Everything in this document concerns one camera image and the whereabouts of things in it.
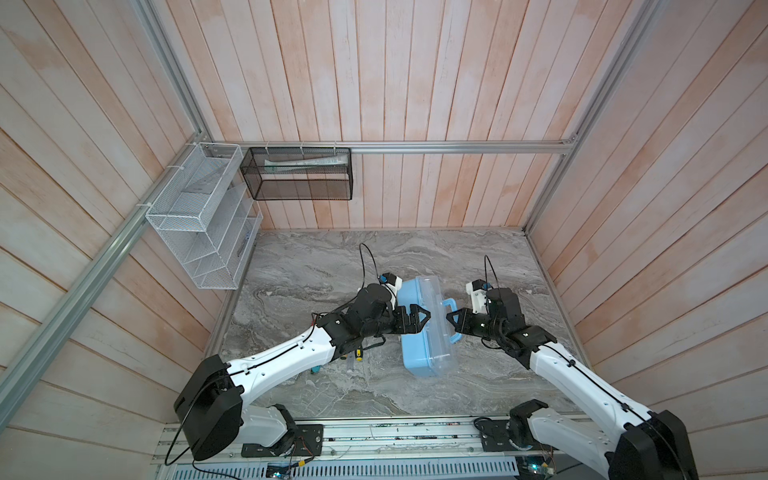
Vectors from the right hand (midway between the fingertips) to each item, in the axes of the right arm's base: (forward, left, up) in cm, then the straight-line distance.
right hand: (447, 314), depth 83 cm
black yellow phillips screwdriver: (-8, +25, -10) cm, 28 cm away
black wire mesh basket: (+48, +49, +14) cm, 70 cm away
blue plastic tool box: (-13, +7, +3) cm, 15 cm away
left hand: (-6, +9, +6) cm, 12 cm away
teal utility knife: (-23, +30, +21) cm, 43 cm away
